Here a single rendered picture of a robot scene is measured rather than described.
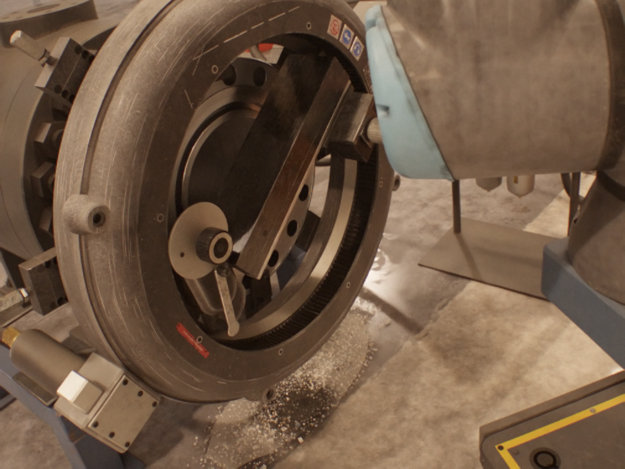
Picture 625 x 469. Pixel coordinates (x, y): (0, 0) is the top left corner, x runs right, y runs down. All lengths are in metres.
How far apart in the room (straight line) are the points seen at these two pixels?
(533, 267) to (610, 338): 1.26
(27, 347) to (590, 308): 0.86
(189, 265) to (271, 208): 0.17
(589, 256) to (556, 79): 0.19
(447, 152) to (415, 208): 1.69
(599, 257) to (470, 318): 1.11
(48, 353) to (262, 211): 0.42
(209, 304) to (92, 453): 0.56
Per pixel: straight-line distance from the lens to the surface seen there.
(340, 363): 1.56
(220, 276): 0.92
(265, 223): 0.96
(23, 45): 0.85
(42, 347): 1.09
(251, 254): 0.95
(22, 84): 1.21
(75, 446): 1.36
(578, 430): 1.01
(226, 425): 1.49
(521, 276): 1.81
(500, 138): 0.47
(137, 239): 0.82
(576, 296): 0.62
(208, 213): 0.88
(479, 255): 1.89
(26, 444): 1.67
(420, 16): 0.47
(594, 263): 0.59
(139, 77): 0.81
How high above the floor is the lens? 1.08
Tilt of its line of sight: 28 degrees down
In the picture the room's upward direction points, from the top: 9 degrees counter-clockwise
